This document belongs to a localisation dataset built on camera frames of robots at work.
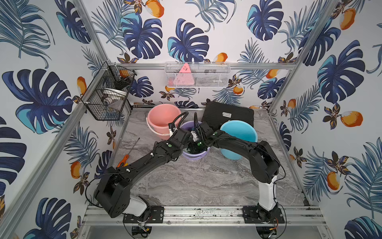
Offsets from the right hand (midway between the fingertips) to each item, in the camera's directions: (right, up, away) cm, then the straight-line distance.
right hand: (185, 151), depth 88 cm
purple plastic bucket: (+4, +15, -2) cm, 15 cm away
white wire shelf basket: (+11, +47, +5) cm, 48 cm away
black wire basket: (-44, +31, -4) cm, 54 cm away
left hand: (-3, +4, +1) cm, 5 cm away
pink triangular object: (-1, +45, +5) cm, 45 cm away
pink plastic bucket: (-17, +21, +8) cm, 28 cm away
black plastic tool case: (+22, +24, +22) cm, 40 cm away
